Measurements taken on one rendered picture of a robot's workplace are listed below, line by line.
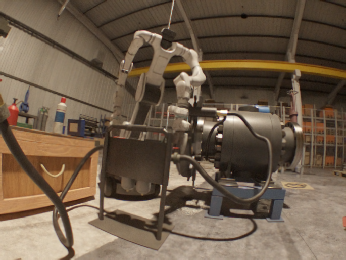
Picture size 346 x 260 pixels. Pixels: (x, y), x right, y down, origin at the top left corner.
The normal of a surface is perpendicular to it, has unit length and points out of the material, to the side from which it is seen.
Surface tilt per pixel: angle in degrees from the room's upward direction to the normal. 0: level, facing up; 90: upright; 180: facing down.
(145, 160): 90
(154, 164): 90
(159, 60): 124
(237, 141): 95
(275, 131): 74
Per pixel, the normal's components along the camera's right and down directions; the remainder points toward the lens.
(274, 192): -0.27, -0.14
